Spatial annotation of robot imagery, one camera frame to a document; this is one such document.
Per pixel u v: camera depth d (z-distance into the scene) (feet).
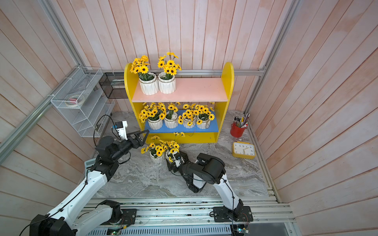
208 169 1.81
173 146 2.78
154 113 2.75
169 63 2.09
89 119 2.56
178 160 2.54
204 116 2.89
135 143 2.15
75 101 2.44
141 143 2.17
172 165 2.69
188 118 2.75
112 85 3.31
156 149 2.79
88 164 2.89
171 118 2.91
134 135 2.13
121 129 2.16
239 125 3.26
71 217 1.37
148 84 2.26
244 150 3.13
